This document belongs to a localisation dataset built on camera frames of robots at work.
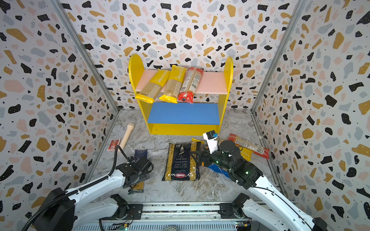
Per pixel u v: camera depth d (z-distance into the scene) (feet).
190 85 2.40
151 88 2.36
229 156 1.59
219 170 2.81
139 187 2.62
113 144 3.23
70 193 1.41
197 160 1.96
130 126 3.49
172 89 2.35
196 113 3.31
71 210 1.32
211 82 2.70
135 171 2.04
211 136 1.90
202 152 1.89
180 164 2.75
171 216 2.40
